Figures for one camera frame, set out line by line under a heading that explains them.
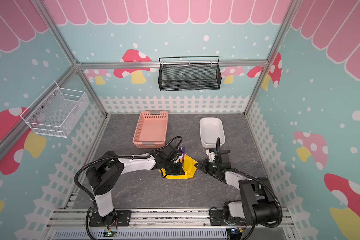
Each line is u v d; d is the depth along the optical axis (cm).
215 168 77
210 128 113
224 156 71
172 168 79
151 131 109
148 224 73
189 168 90
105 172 53
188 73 93
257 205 43
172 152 74
